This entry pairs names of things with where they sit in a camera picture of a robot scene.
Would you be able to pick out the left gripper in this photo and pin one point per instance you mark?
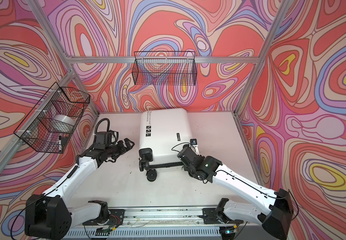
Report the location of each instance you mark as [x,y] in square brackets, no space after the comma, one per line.
[127,146]

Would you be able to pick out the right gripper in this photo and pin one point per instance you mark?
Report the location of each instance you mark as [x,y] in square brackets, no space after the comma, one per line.
[186,168]

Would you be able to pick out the black suitcase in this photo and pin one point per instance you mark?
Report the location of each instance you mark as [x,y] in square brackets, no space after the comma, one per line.
[162,132]

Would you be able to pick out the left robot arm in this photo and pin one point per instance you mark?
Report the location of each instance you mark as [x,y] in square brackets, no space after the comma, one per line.
[65,192]

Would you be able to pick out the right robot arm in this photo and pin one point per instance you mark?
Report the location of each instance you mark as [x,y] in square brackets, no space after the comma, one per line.
[250,195]

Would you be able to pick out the black marker pen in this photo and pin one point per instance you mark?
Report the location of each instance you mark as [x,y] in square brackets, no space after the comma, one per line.
[60,145]

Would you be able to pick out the white tape roll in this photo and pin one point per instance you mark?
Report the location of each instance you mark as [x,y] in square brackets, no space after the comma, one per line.
[62,124]

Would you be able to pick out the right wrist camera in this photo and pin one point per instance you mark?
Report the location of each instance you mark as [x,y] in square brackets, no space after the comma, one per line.
[193,142]

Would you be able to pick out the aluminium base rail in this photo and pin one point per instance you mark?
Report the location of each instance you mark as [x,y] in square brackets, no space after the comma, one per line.
[165,216]

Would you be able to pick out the back wall wire basket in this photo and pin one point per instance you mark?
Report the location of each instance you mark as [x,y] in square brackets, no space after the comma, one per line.
[164,68]

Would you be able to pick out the wall wire basket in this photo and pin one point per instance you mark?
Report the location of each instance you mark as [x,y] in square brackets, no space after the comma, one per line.
[37,133]
[164,68]

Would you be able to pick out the left wall wire basket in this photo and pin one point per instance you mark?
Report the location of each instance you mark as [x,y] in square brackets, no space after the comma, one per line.
[37,133]

